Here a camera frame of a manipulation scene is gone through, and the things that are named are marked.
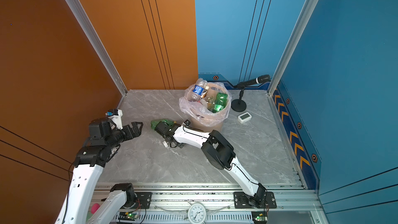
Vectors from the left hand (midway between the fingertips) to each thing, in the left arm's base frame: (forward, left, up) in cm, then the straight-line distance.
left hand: (135, 124), depth 74 cm
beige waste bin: (+13, -35, -2) cm, 38 cm away
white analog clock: (-33, -31, -20) cm, 49 cm away
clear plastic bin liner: (+3, -30, +6) cm, 31 cm away
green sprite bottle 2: (+13, -42, +4) cm, 44 cm away
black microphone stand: (+31, -58, -22) cm, 69 cm away
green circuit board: (-34, -1, -24) cm, 42 cm away
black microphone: (+26, -66, +8) cm, 71 cm away
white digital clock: (+19, -60, -21) cm, 67 cm away
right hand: (+5, -14, -23) cm, 27 cm away
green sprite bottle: (+15, -10, -19) cm, 26 cm away
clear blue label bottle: (+18, -30, +7) cm, 36 cm away
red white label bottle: (0, -11, -20) cm, 23 cm away
